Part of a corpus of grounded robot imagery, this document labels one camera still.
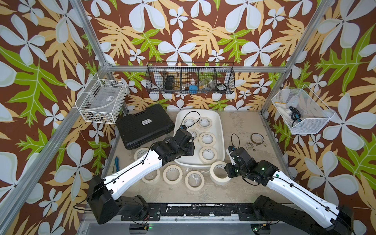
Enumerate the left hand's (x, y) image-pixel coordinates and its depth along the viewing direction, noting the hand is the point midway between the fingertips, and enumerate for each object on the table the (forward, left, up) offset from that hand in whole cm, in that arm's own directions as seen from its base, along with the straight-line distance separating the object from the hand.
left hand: (193, 145), depth 77 cm
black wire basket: (+46, +1, +11) cm, 48 cm away
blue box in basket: (+38, 0, +7) cm, 39 cm away
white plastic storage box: (+22, -19, -15) cm, 33 cm away
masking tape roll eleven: (+4, -11, -20) cm, 23 cm away
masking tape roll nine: (-12, -1, -20) cm, 23 cm away
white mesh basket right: (+18, -63, +8) cm, 66 cm away
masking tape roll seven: (-8, +12, -20) cm, 24 cm away
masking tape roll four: (-13, +22, -17) cm, 31 cm away
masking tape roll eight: (+21, -2, -18) cm, 28 cm away
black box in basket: (+45, +16, +7) cm, 49 cm away
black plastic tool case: (+22, +38, -14) cm, 46 cm away
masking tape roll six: (+32, -10, -19) cm, 39 cm away
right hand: (-8, -17, -8) cm, 21 cm away
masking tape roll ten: (+12, -9, -18) cm, 24 cm away
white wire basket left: (+20, +51, +13) cm, 56 cm away
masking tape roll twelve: (-13, -13, -7) cm, 20 cm away
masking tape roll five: (+33, +2, -19) cm, 38 cm away
